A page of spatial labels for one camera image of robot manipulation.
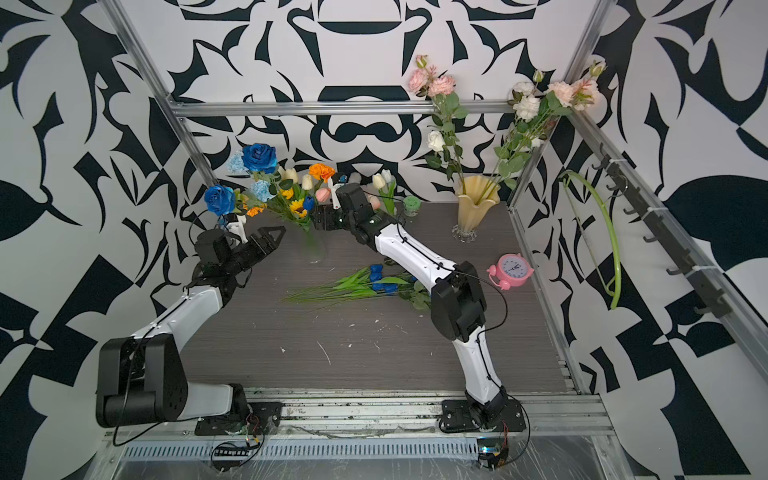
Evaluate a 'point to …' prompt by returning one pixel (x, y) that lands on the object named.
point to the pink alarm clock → (511, 270)
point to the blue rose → (414, 291)
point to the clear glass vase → (314, 245)
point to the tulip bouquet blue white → (386, 183)
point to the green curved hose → (618, 263)
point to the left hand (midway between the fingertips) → (276, 227)
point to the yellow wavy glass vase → (476, 197)
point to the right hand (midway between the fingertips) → (320, 206)
